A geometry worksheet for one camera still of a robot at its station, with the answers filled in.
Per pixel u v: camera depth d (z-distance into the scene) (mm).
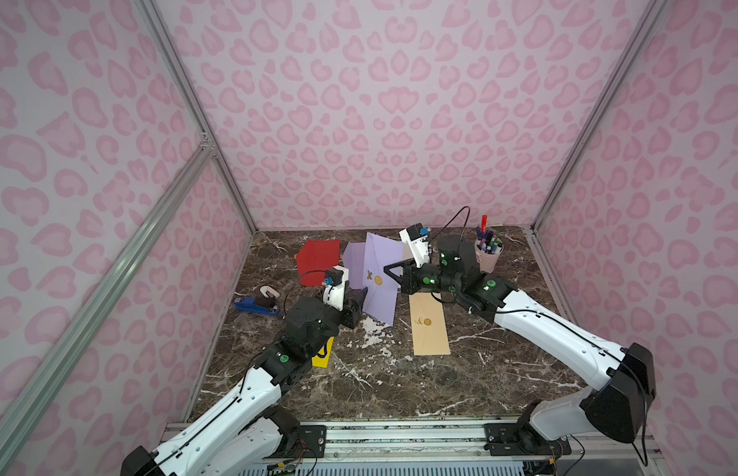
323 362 859
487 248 979
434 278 611
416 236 628
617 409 387
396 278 686
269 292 999
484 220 987
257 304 933
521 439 651
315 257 1123
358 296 662
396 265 677
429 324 933
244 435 570
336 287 600
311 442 725
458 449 721
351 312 629
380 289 730
